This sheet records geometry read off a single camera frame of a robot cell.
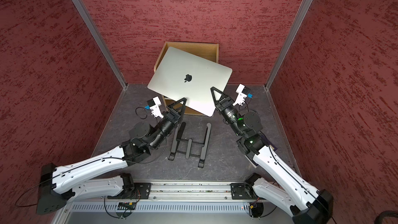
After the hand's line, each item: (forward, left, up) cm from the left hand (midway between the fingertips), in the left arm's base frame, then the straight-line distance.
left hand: (187, 106), depth 60 cm
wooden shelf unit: (+47, -8, -6) cm, 48 cm away
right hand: (+3, -8, +4) cm, 10 cm away
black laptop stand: (-3, +2, -35) cm, 35 cm away
